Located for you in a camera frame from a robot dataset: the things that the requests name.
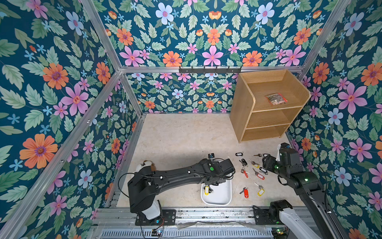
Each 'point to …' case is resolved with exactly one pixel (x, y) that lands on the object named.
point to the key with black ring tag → (243, 162)
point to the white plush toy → (146, 163)
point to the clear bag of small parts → (276, 98)
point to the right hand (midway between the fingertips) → (267, 158)
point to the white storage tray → (222, 195)
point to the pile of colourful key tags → (208, 189)
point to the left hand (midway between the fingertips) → (222, 179)
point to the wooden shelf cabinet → (265, 103)
